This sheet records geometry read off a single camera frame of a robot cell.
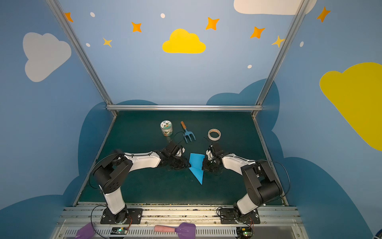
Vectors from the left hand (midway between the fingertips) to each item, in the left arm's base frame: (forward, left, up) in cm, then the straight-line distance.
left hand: (190, 167), depth 89 cm
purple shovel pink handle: (-32, +1, 0) cm, 32 cm away
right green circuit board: (-32, -27, -4) cm, 42 cm away
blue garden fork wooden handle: (+34, +6, -1) cm, 35 cm away
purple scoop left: (-33, +49, -3) cm, 59 cm away
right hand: (+1, -8, -2) cm, 8 cm away
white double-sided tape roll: (+21, -15, +1) cm, 26 cm away
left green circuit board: (-32, +34, -4) cm, 47 cm away
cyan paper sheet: (+6, -4, -4) cm, 8 cm away
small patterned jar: (+26, +17, +5) cm, 32 cm away
